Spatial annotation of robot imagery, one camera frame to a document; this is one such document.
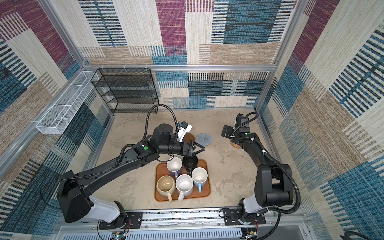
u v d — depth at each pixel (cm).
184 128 66
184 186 83
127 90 110
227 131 83
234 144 99
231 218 73
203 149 65
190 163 89
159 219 76
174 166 89
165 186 83
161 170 89
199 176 85
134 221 73
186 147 62
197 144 63
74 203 39
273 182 44
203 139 102
